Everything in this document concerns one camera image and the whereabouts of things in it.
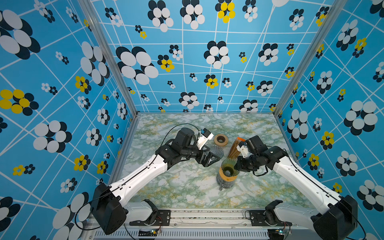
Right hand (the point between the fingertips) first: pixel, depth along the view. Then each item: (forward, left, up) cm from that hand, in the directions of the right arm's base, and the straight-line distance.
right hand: (235, 167), depth 78 cm
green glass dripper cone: (+1, +3, -2) cm, 4 cm away
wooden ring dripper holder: (-5, +5, -3) cm, 8 cm away
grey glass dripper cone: (+15, +8, -8) cm, 19 cm away
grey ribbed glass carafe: (-7, +6, -5) cm, 11 cm away
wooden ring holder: (+26, +4, -12) cm, 29 cm away
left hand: (+1, +11, +12) cm, 16 cm away
